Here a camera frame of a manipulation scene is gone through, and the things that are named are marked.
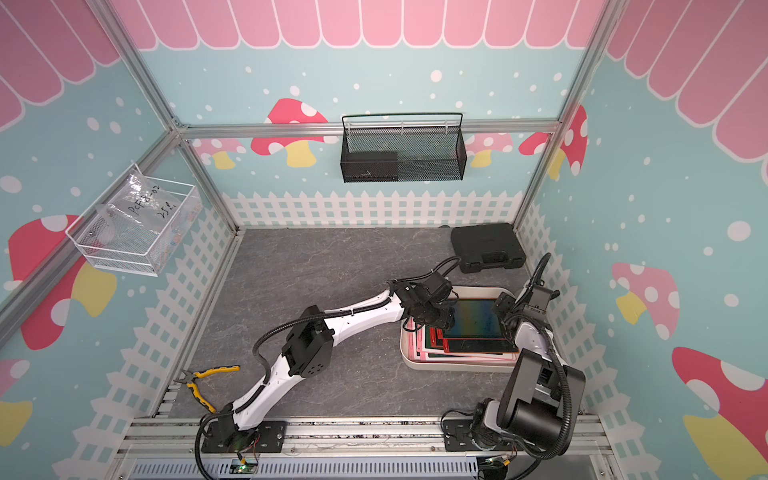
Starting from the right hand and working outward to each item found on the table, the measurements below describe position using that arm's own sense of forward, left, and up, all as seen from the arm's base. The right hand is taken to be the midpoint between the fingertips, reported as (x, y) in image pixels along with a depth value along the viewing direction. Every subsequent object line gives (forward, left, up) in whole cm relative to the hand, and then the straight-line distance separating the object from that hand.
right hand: (509, 303), depth 91 cm
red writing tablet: (-12, +13, -4) cm, 18 cm away
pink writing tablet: (-13, +28, -5) cm, 31 cm away
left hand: (-6, +20, -3) cm, 21 cm away
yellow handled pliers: (-20, +93, -5) cm, 95 cm away
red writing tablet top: (-3, +10, -4) cm, 11 cm away
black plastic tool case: (+25, -1, -1) cm, 25 cm away
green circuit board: (-40, +73, -8) cm, 83 cm away
